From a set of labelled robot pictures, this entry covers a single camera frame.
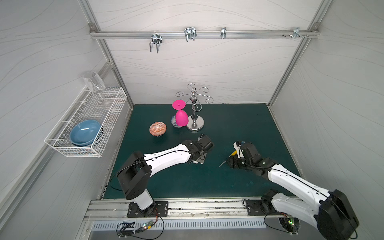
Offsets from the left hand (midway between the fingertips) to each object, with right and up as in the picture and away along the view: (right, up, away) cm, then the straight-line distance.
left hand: (199, 154), depth 84 cm
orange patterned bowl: (-29, +13, +20) cm, 38 cm away
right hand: (+17, -3, 0) cm, 18 cm away
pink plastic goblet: (-10, +22, +2) cm, 24 cm away
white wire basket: (-49, +26, -8) cm, 56 cm away
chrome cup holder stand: (-2, +18, +23) cm, 29 cm away
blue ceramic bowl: (-49, +15, -22) cm, 56 cm away
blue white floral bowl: (-17, +18, +17) cm, 30 cm away
